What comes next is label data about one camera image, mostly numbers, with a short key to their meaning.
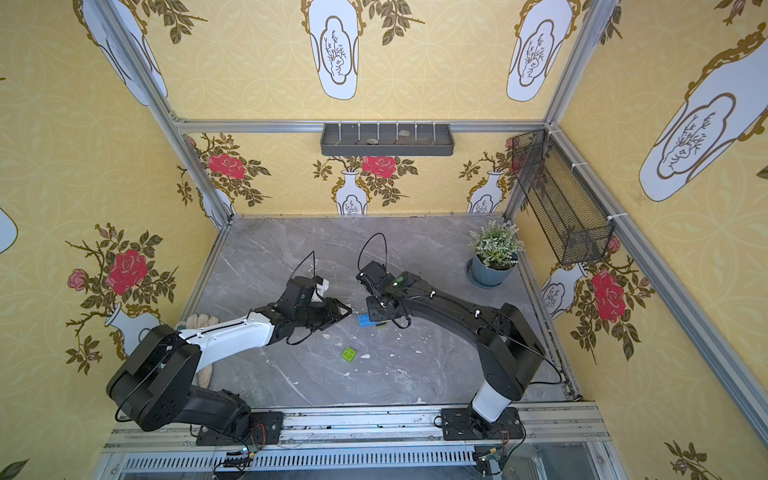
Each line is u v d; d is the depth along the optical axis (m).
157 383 0.43
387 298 0.60
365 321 0.87
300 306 0.70
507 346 0.44
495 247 0.88
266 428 0.73
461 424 0.74
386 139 0.92
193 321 0.91
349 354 0.85
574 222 0.83
